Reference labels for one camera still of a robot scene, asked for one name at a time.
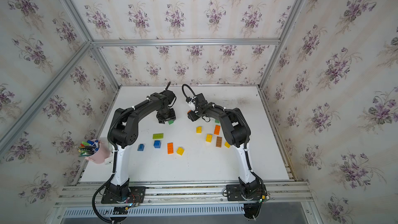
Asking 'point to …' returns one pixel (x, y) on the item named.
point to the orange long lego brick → (170, 148)
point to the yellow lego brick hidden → (227, 144)
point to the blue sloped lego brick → (141, 147)
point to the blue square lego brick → (157, 144)
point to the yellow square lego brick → (199, 129)
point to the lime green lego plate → (157, 136)
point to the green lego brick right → (217, 121)
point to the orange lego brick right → (217, 129)
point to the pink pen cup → (99, 157)
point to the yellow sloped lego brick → (180, 151)
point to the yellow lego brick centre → (209, 138)
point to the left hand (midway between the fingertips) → (171, 121)
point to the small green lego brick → (170, 122)
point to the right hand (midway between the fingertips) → (195, 113)
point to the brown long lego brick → (218, 141)
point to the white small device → (108, 160)
